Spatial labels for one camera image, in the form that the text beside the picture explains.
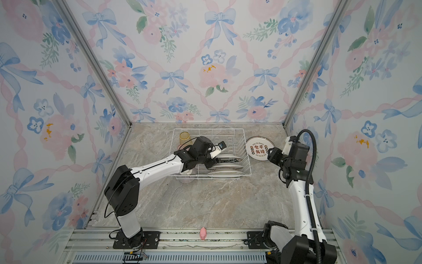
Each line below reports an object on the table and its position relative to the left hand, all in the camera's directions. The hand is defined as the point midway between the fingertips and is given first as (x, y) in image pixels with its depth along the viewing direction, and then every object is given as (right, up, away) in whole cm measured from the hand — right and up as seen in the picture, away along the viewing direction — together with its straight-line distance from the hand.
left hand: (217, 152), depth 86 cm
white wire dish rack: (+13, +7, +29) cm, 32 cm away
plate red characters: (+26, +2, +21) cm, 34 cm away
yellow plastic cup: (-20, +7, +14) cm, 25 cm away
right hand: (+27, +1, -6) cm, 27 cm away
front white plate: (+4, -11, -2) cm, 12 cm away
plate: (+5, -7, -3) cm, 9 cm away
